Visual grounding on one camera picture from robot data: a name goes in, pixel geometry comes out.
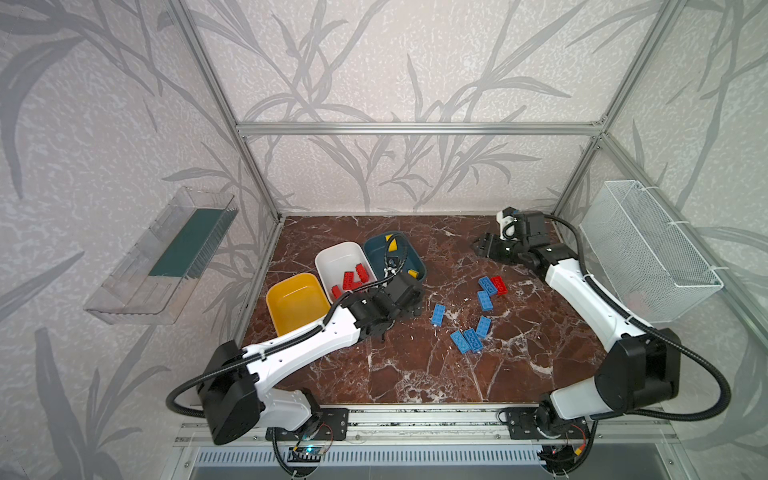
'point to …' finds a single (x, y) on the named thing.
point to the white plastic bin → (334, 259)
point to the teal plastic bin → (402, 260)
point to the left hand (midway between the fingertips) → (409, 289)
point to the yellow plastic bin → (296, 303)
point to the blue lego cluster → (488, 289)
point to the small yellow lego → (413, 273)
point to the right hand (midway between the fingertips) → (478, 237)
